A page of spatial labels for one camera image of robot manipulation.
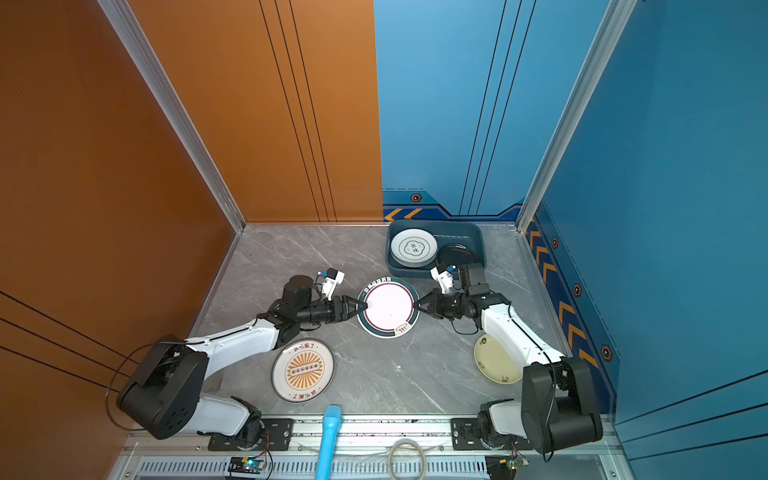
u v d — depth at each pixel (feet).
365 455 2.34
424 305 2.60
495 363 2.78
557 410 1.35
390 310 2.67
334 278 2.59
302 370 2.73
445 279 2.59
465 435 2.38
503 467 2.32
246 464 2.33
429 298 2.59
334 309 2.43
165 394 1.41
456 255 3.47
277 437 2.43
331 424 2.38
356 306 2.71
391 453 2.30
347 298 2.49
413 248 3.57
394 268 3.29
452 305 2.37
